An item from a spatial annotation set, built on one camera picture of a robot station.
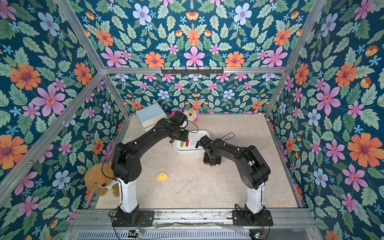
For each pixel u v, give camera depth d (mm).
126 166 506
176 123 679
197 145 1012
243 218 734
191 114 1110
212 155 795
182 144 1014
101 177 695
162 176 861
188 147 1012
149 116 985
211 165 913
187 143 1014
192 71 930
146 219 734
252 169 500
